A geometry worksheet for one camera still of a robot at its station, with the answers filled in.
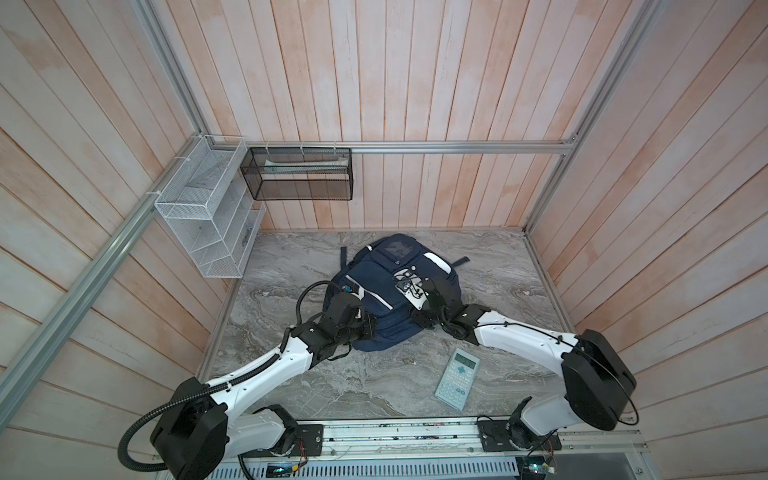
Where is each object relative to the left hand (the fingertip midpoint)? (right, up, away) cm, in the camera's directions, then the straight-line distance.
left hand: (376, 328), depth 81 cm
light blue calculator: (+23, -15, +1) cm, 27 cm away
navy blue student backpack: (-2, +14, +17) cm, 21 cm away
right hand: (+11, +8, +7) cm, 15 cm away
